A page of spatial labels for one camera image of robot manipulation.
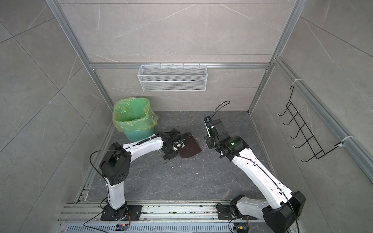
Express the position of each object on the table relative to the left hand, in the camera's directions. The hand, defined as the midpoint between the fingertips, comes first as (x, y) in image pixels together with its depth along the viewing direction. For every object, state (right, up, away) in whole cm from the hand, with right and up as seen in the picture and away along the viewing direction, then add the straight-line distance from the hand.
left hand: (172, 149), depth 92 cm
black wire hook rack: (+64, +6, -34) cm, 73 cm away
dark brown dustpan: (+12, 0, +4) cm, 13 cm away
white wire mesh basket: (0, +49, +9) cm, 50 cm away
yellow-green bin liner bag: (-28, +24, +10) cm, 38 cm away
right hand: (+24, +12, -17) cm, 32 cm away
